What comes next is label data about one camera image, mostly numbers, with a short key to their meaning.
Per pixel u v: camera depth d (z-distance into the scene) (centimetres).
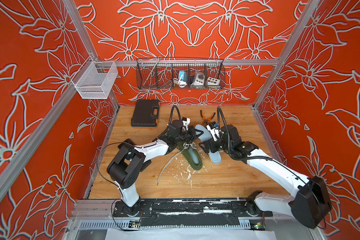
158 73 100
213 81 93
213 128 70
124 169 47
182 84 85
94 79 92
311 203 39
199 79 90
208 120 107
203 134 81
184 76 84
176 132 70
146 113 109
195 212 73
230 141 60
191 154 88
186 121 81
